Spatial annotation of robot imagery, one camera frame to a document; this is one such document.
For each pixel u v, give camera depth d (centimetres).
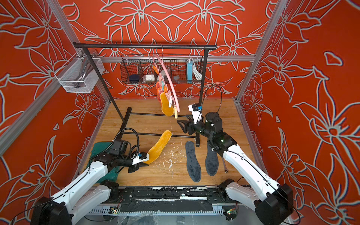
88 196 54
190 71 86
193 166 83
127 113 109
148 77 86
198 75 90
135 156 67
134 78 95
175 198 73
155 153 76
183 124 62
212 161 85
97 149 93
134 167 68
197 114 59
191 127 61
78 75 83
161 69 60
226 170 81
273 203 37
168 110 87
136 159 67
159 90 78
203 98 78
